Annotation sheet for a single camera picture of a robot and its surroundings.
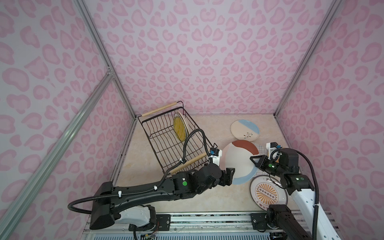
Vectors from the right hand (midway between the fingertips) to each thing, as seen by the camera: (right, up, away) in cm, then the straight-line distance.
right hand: (251, 157), depth 75 cm
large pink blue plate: (-5, -1, +9) cm, 11 cm away
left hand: (-12, -3, -10) cm, 16 cm away
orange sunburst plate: (+11, -20, +8) cm, 24 cm away
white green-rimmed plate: (-38, +23, +18) cm, 48 cm away
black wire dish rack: (-40, +3, +26) cm, 48 cm away
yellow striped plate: (-39, +14, +29) cm, 51 cm away
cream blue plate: (+8, +13, +36) cm, 39 cm away
